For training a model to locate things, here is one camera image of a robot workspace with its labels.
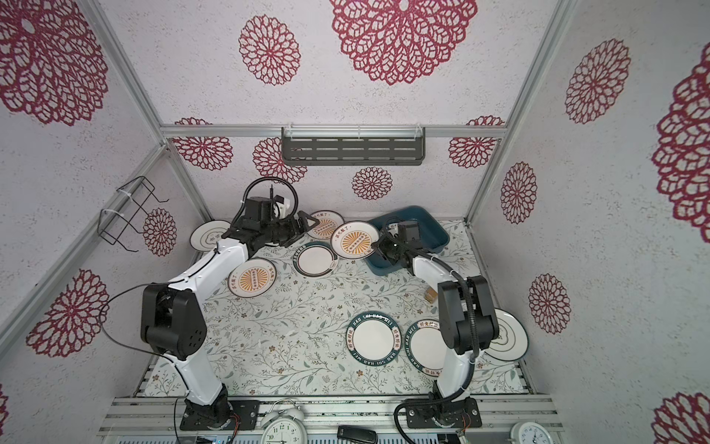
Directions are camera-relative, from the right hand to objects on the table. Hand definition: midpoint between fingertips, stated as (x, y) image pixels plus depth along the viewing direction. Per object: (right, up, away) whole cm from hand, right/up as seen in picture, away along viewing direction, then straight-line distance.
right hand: (371, 238), depth 94 cm
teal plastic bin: (+25, +1, +15) cm, 29 cm away
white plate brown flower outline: (-68, +2, +22) cm, 72 cm away
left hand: (-20, +2, -6) cm, 21 cm away
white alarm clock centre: (-23, -47, -25) cm, 58 cm away
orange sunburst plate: (-44, -15, +9) cm, 47 cm away
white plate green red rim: (-21, -8, +13) cm, 26 cm away
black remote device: (-5, -50, -25) cm, 56 cm away
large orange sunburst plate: (-6, 0, +3) cm, 7 cm away
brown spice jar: (+20, -19, -1) cm, 28 cm away
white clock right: (+38, -49, -25) cm, 67 cm away
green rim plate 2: (+17, -35, -6) cm, 39 cm away
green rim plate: (0, -32, -6) cm, 33 cm away
